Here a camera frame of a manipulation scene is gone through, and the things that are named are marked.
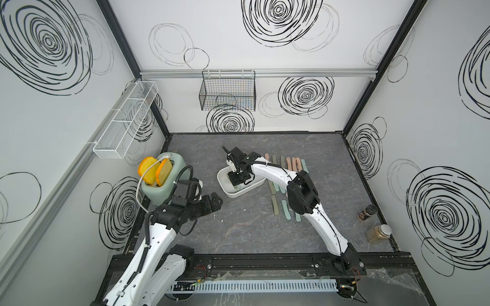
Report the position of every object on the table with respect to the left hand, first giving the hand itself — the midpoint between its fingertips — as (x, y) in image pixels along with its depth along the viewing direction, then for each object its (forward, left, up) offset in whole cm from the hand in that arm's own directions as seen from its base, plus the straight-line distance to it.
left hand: (214, 204), depth 76 cm
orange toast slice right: (+11, +22, +6) cm, 25 cm away
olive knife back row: (+35, -28, -13) cm, 46 cm away
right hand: (+18, -6, -11) cm, 22 cm away
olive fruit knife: (+32, -33, -12) cm, 47 cm away
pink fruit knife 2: (+30, -41, -12) cm, 53 cm away
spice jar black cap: (+1, -65, -3) cm, 65 cm away
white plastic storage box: (+11, -7, -9) cm, 16 cm away
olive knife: (+7, -27, -14) cm, 31 cm away
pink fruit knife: (+30, -39, -12) cm, 51 cm away
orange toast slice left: (+10, +28, +4) cm, 30 cm away
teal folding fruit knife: (+30, -44, -13) cm, 55 cm away
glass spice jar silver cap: (-8, -65, -5) cm, 66 cm away
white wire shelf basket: (+27, +38, +20) cm, 51 cm away
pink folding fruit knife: (+31, -36, -12) cm, 49 cm away
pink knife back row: (+36, -24, -13) cm, 45 cm away
